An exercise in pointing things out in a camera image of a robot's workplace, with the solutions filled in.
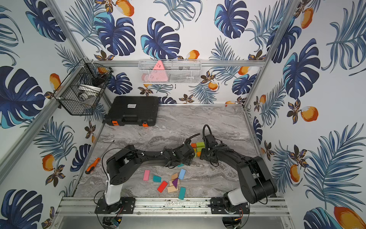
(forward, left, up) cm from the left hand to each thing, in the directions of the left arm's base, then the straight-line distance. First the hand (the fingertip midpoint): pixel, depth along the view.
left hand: (188, 154), depth 92 cm
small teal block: (-16, +17, -2) cm, 24 cm away
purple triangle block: (-18, +6, +1) cm, 19 cm away
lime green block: (+4, -7, +1) cm, 8 cm away
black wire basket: (+21, +65, +30) cm, 75 cm away
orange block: (-3, -6, +8) cm, 10 cm away
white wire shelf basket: (+49, +16, +29) cm, 59 cm away
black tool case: (+30, +43, +5) cm, 53 cm away
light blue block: (-12, +3, 0) cm, 13 cm away
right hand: (0, -12, -1) cm, 12 cm away
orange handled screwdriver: (-13, +58, 0) cm, 59 cm away
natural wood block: (-21, +8, -1) cm, 22 cm away
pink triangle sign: (+39, +22, +33) cm, 56 cm away
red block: (-20, +14, -2) cm, 24 cm away
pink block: (-15, +24, 0) cm, 28 cm away
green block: (+8, -8, -1) cm, 12 cm away
